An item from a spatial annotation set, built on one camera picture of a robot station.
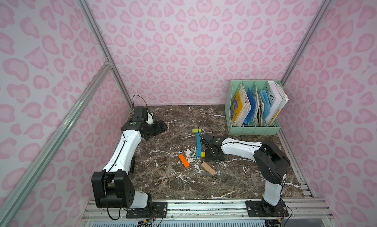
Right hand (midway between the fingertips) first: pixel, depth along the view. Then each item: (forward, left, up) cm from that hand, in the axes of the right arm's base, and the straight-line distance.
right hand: (210, 158), depth 92 cm
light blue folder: (+22, -33, +23) cm, 46 cm away
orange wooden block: (-2, +16, +1) cm, 16 cm away
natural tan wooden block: (-7, +2, +2) cm, 7 cm away
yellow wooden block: (+1, +5, +3) cm, 6 cm away
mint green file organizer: (+17, -20, +8) cm, 27 cm away
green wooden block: (+20, +10, +1) cm, 22 cm away
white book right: (+28, -41, +25) cm, 55 cm away
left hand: (+10, +29, +20) cm, 36 cm away
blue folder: (+27, -26, +22) cm, 43 cm away
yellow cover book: (+31, -19, +20) cm, 41 cm away
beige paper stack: (+23, -30, +19) cm, 42 cm away
